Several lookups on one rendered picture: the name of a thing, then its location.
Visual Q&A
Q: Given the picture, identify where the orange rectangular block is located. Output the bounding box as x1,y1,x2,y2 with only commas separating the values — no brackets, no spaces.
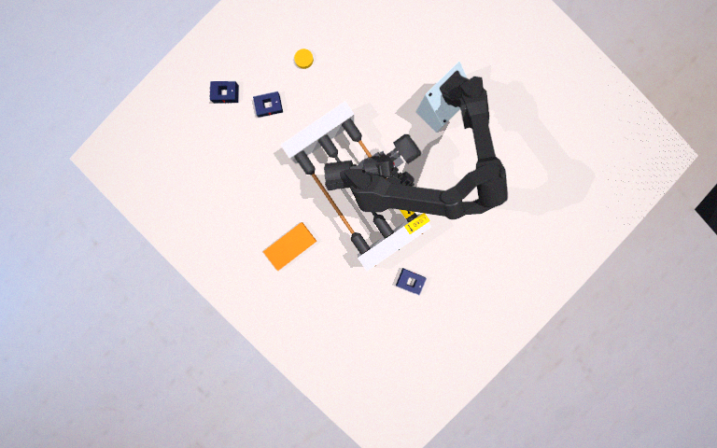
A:
264,222,316,271

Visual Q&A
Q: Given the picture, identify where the yellow round disc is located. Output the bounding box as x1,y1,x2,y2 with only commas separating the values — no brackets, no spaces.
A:
294,49,314,69

